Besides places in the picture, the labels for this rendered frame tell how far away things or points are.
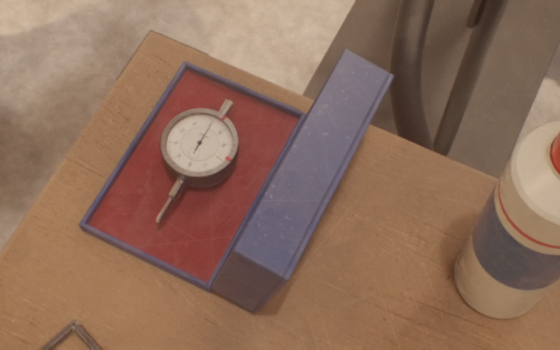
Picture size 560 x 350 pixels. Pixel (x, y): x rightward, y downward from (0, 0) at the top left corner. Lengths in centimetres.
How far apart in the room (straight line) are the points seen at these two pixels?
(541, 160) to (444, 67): 81
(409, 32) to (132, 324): 36
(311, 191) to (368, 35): 78
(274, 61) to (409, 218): 66
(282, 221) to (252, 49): 78
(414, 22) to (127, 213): 32
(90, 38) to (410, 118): 64
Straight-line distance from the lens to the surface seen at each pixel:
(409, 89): 81
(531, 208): 48
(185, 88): 70
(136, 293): 64
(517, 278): 56
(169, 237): 64
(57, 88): 129
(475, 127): 124
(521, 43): 133
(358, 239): 65
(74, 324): 63
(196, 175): 63
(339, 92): 56
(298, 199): 53
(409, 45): 80
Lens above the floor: 107
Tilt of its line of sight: 64 degrees down
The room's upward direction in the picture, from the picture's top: straight up
